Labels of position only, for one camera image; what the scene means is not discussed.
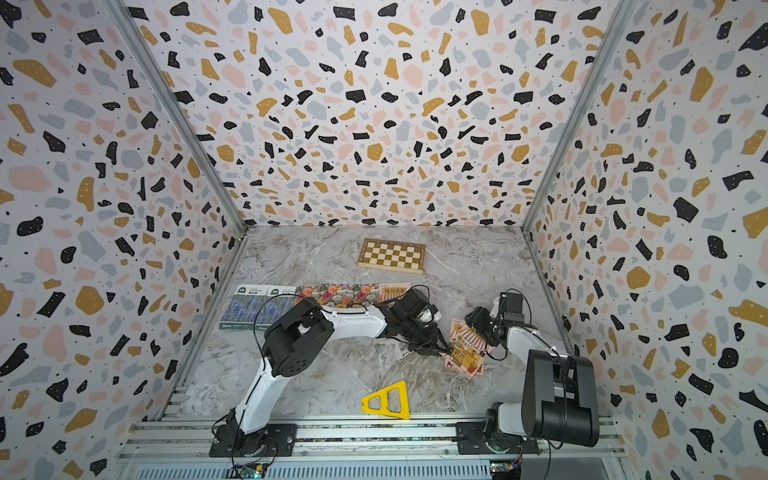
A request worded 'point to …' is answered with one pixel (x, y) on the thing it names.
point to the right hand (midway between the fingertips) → (475, 321)
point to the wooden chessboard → (394, 256)
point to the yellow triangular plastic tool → (384, 405)
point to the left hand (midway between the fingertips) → (453, 353)
